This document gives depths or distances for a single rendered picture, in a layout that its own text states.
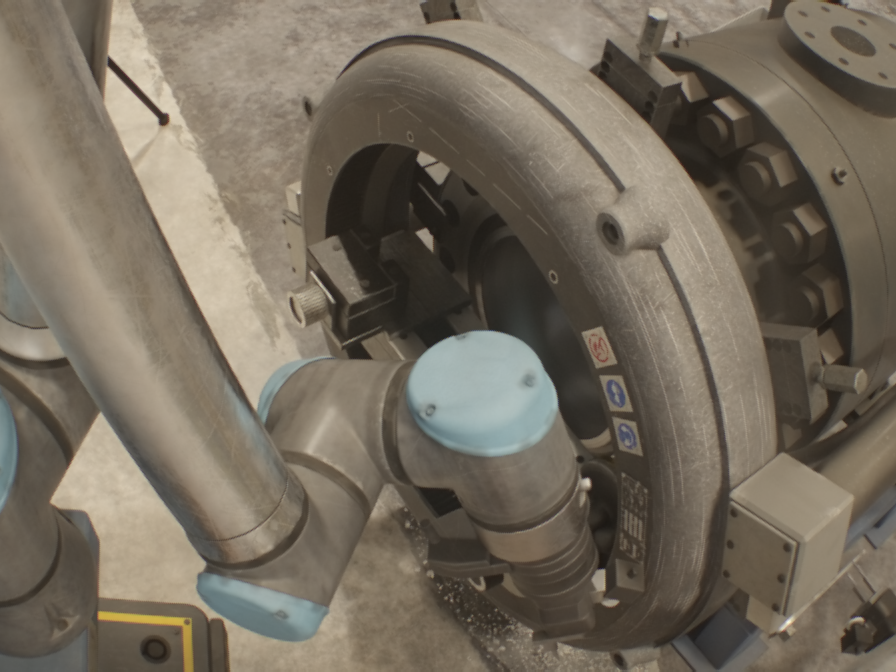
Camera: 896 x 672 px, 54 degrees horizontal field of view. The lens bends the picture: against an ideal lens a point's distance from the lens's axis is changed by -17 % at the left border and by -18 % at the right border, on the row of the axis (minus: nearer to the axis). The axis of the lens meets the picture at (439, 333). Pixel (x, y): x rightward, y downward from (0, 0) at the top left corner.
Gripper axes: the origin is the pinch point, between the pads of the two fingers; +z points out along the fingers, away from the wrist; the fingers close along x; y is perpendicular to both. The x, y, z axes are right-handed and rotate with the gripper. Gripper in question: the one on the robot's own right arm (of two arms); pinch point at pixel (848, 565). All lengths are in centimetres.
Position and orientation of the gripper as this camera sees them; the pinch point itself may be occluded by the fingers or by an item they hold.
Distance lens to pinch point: 122.1
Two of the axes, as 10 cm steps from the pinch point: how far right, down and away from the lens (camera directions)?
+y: -7.6, 2.1, -6.1
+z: -5.5, -7.1, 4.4
